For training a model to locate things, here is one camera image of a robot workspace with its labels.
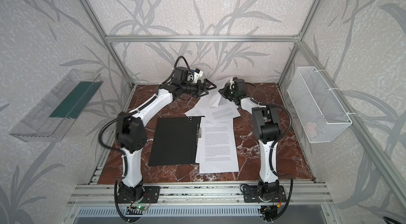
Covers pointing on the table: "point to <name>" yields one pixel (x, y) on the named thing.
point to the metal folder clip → (199, 132)
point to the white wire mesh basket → (321, 115)
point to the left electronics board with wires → (142, 203)
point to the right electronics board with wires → (269, 212)
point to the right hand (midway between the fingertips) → (218, 86)
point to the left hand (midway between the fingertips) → (214, 86)
